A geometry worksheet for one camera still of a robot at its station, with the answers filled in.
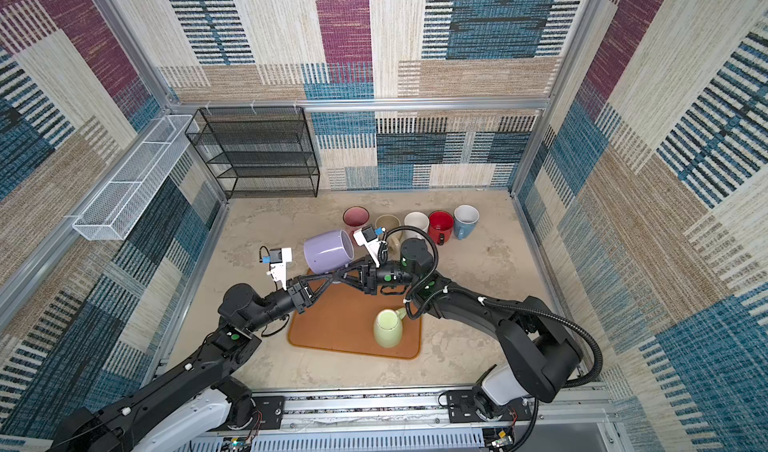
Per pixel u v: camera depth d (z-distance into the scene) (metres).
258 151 1.10
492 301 0.51
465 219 1.00
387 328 0.76
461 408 0.73
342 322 0.89
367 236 0.66
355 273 0.68
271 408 0.74
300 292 0.64
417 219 1.00
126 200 0.74
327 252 0.65
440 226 1.04
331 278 0.69
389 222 1.02
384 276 0.66
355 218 1.02
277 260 0.65
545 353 0.43
